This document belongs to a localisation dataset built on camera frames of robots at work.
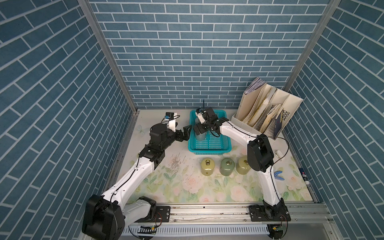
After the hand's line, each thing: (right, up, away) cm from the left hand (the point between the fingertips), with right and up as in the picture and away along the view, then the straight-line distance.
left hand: (188, 125), depth 77 cm
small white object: (+56, -19, +17) cm, 61 cm away
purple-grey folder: (+42, +27, +20) cm, 54 cm away
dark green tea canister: (+21, -23, +6) cm, 32 cm away
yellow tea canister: (+10, -23, +6) cm, 26 cm away
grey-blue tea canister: (+7, -9, +25) cm, 27 cm away
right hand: (+6, -1, +21) cm, 22 cm away
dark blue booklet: (+60, 0, +25) cm, 65 cm away
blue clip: (+51, -30, +9) cm, 60 cm away
